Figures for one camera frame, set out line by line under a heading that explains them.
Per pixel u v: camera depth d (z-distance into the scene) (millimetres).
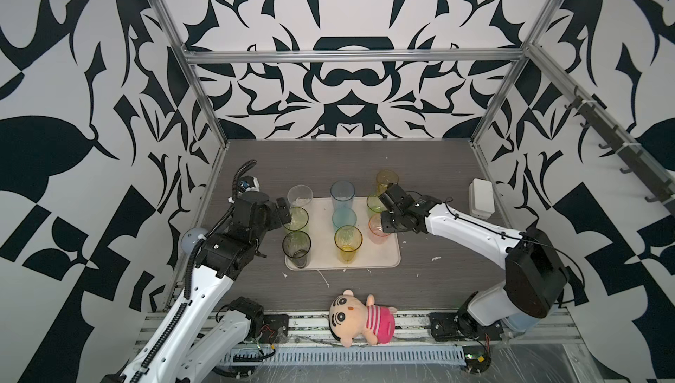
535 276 430
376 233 832
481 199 971
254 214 531
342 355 649
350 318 692
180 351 401
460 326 673
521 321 733
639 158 554
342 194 865
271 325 743
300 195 868
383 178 1018
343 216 912
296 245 867
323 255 871
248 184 626
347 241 826
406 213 629
